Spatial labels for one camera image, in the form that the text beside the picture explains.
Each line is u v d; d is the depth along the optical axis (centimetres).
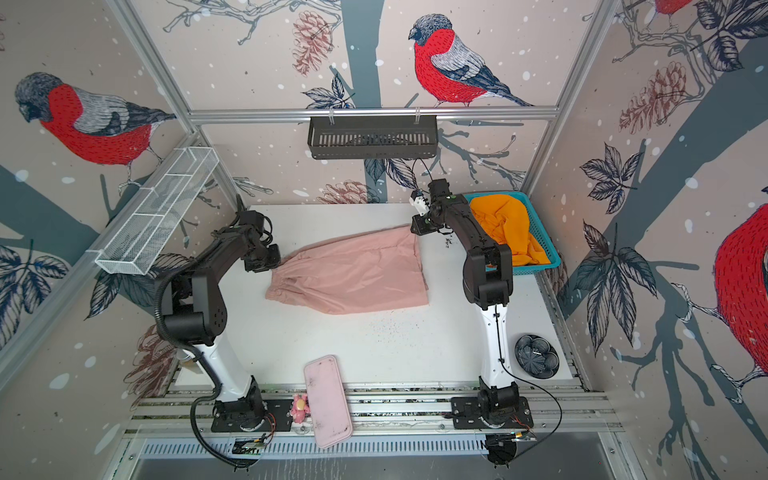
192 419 68
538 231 103
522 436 70
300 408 73
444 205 76
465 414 73
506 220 103
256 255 80
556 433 68
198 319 50
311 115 92
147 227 75
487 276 61
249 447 71
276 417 73
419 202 95
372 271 98
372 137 107
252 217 80
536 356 81
